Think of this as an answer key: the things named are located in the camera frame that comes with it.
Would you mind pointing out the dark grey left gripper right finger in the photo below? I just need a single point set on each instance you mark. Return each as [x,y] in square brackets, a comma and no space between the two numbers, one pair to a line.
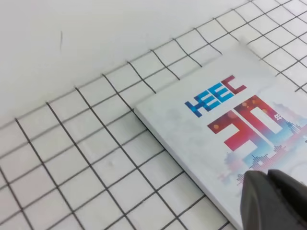
[291,189]

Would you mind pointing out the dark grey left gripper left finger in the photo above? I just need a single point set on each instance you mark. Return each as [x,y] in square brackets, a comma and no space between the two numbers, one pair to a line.
[263,206]

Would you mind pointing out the white paperback book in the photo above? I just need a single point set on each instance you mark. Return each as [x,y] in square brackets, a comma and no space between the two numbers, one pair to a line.
[229,117]

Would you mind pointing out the white black-grid tablecloth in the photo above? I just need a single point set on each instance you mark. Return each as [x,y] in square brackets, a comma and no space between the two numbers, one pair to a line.
[82,160]

